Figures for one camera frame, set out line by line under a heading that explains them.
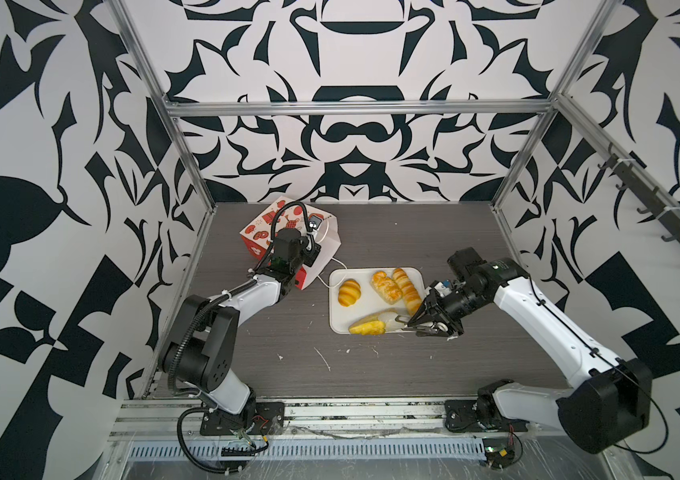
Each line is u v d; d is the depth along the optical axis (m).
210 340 0.46
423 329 0.67
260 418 0.73
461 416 0.74
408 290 0.94
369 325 0.83
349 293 0.93
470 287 0.59
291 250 0.69
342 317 0.91
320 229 0.80
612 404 0.39
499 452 0.71
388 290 0.92
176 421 0.67
